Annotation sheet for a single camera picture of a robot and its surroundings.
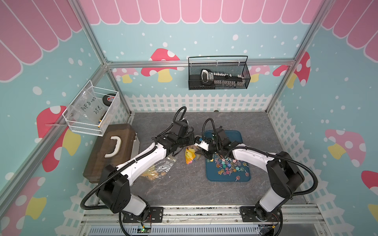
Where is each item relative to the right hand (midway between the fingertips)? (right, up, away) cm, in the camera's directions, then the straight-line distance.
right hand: (197, 150), depth 86 cm
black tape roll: (-50, +29, -5) cm, 58 cm away
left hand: (-1, +6, -4) cm, 8 cm away
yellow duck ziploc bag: (-4, -3, +4) cm, 6 cm away
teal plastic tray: (+9, -15, +1) cm, 18 cm away
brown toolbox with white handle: (-41, +5, -9) cm, 43 cm away
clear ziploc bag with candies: (-23, -12, +1) cm, 26 cm away
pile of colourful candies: (+20, -11, +3) cm, 23 cm away
